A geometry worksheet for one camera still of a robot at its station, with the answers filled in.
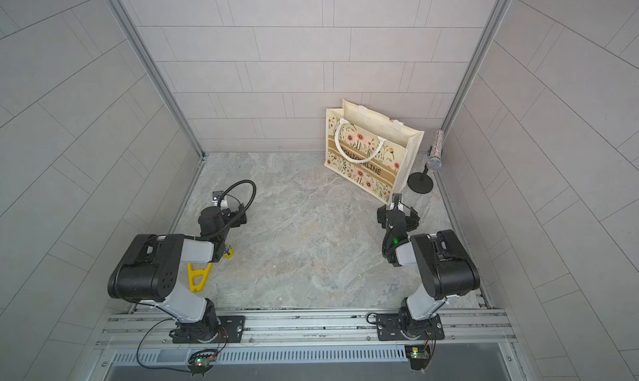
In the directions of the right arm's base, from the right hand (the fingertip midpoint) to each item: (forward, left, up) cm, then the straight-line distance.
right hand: (398, 203), depth 94 cm
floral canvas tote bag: (+13, +10, +17) cm, 23 cm away
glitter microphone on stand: (+12, -14, -3) cm, 18 cm away
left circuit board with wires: (-45, +62, 0) cm, 77 cm away
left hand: (+4, +62, +2) cm, 63 cm away
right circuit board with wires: (-46, +4, -6) cm, 47 cm away
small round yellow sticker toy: (-15, +61, +1) cm, 63 cm away
